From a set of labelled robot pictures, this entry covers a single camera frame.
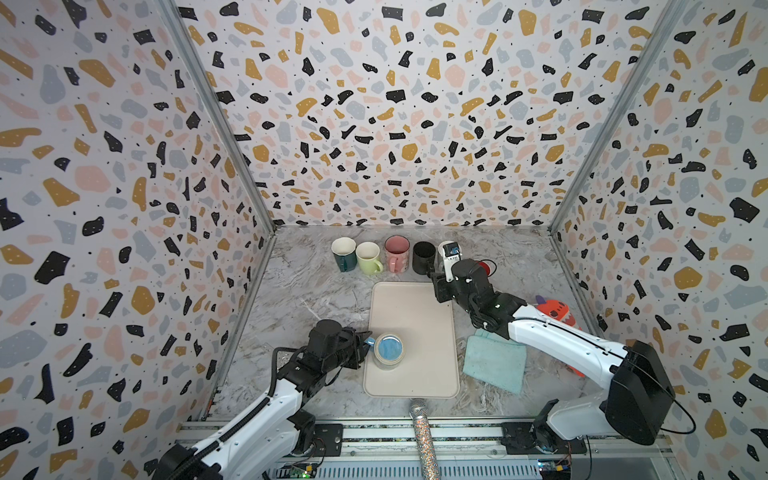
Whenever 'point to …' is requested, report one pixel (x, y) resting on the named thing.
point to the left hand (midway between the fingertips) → (376, 326)
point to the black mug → (423, 257)
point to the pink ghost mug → (397, 250)
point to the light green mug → (367, 254)
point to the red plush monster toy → (559, 311)
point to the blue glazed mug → (388, 350)
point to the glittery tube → (429, 467)
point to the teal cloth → (495, 361)
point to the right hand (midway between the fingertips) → (435, 266)
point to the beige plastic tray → (411, 349)
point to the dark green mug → (344, 250)
